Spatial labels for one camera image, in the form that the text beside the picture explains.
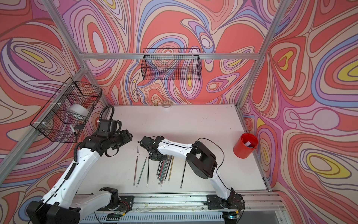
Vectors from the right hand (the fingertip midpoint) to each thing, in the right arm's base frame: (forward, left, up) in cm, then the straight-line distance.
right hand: (158, 160), depth 87 cm
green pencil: (-6, +10, -1) cm, 12 cm away
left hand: (+7, +13, +19) cm, 24 cm away
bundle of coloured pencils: (-6, -4, -1) cm, 7 cm away
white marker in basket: (+9, +43, +26) cm, 51 cm away
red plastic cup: (+5, -55, +6) cm, 56 cm away
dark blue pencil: (-7, +6, -2) cm, 10 cm away
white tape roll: (+17, +40, +32) cm, 54 cm away
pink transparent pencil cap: (+8, +15, 0) cm, 17 cm away
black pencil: (-9, -15, -2) cm, 18 cm away
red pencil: (-6, +14, -1) cm, 15 cm away
